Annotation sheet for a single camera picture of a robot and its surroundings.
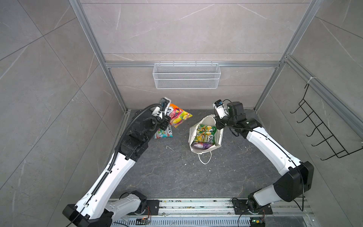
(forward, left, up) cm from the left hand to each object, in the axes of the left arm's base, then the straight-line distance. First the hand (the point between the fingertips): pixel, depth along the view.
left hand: (167, 106), depth 63 cm
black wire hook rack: (-20, -73, -9) cm, 76 cm away
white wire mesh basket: (+44, -11, -13) cm, 47 cm away
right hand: (+7, -27, -16) cm, 32 cm away
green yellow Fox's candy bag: (+6, -22, -32) cm, 39 cm away
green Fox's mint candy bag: (+12, +9, -39) cm, 42 cm away
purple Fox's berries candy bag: (-3, -18, -32) cm, 37 cm away
